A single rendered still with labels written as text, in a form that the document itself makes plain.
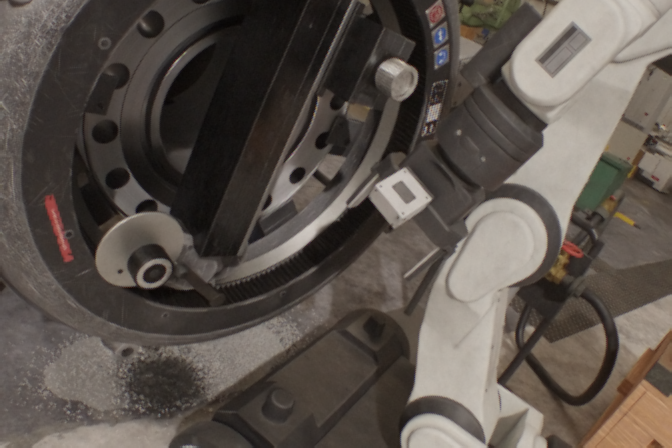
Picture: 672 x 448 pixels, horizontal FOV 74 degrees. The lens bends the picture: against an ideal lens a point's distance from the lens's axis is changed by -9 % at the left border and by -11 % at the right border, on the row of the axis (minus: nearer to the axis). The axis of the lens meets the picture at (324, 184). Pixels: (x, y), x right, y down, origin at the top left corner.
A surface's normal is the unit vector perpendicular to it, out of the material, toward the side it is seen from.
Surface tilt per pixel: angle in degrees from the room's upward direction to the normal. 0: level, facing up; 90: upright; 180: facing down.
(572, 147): 90
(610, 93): 115
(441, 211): 90
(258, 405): 0
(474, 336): 90
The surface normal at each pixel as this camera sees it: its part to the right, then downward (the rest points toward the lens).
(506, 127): -0.37, 0.29
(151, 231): 0.59, 0.52
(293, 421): 0.37, -0.85
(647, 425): -0.71, -0.01
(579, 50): -0.55, 0.11
